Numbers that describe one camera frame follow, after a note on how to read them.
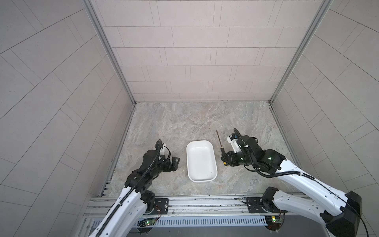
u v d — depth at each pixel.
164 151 0.69
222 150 0.73
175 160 0.70
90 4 0.70
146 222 0.65
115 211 0.45
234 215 0.69
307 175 0.44
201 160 0.85
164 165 0.68
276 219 0.69
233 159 0.63
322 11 0.72
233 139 0.66
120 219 0.45
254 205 0.71
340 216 0.38
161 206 0.71
